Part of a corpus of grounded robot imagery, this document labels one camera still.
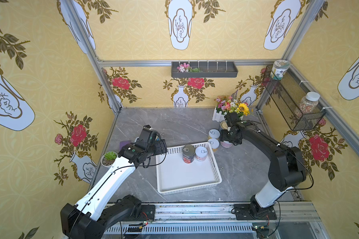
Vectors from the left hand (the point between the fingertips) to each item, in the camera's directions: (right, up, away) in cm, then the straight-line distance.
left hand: (152, 145), depth 79 cm
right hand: (+45, +3, +13) cm, 47 cm away
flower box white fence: (+45, +23, +20) cm, 55 cm away
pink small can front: (+27, -7, +11) cm, 30 cm away
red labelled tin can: (+20, -5, +7) cm, 21 cm away
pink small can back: (+42, -1, +10) cm, 43 cm away
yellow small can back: (+37, +5, +20) cm, 42 cm away
